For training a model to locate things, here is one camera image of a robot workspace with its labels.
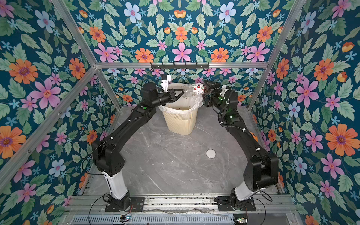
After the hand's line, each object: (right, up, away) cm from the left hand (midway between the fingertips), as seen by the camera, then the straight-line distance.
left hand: (185, 90), depth 72 cm
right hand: (+11, +3, 0) cm, 12 cm away
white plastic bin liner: (-3, -5, +29) cm, 30 cm away
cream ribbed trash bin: (-3, -18, +19) cm, 27 cm away
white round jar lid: (+16, -38, +19) cm, 46 cm away
